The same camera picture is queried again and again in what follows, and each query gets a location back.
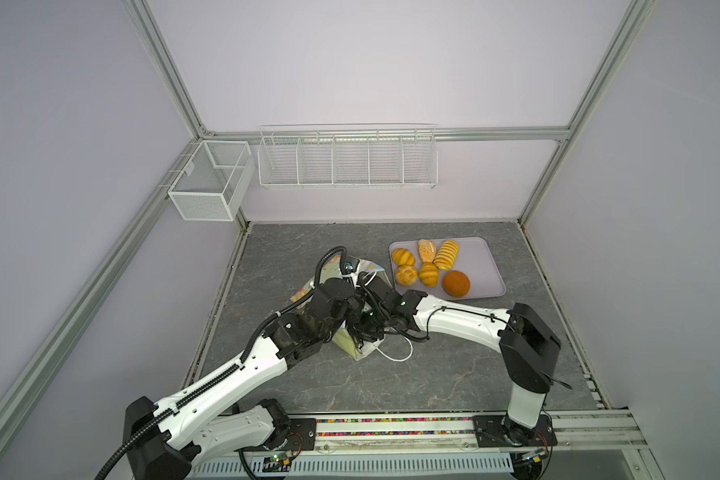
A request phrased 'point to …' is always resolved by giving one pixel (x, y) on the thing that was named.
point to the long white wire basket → (354, 161)
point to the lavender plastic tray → (474, 260)
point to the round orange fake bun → (456, 283)
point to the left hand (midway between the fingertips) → (358, 288)
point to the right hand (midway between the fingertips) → (341, 336)
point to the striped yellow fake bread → (428, 274)
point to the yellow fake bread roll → (403, 257)
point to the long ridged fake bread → (446, 256)
